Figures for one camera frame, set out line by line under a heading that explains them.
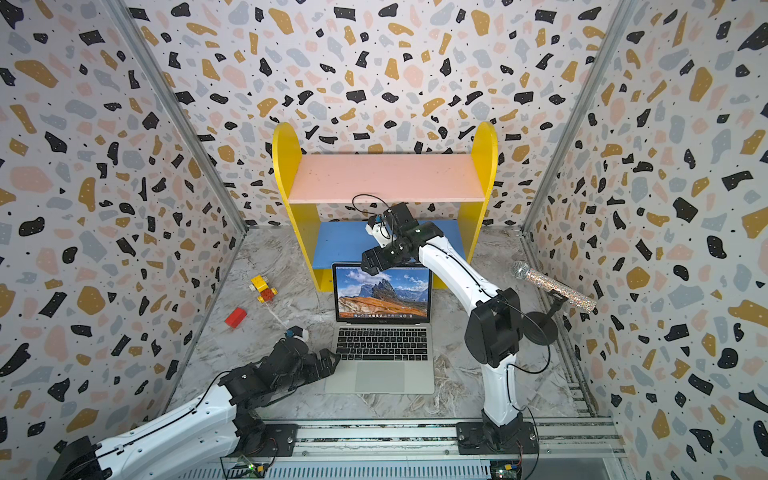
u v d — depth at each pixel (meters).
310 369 0.65
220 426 0.53
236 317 0.95
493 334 0.50
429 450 0.73
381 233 0.75
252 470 0.71
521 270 0.81
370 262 0.76
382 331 0.92
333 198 0.72
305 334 0.78
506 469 0.72
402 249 0.64
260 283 0.97
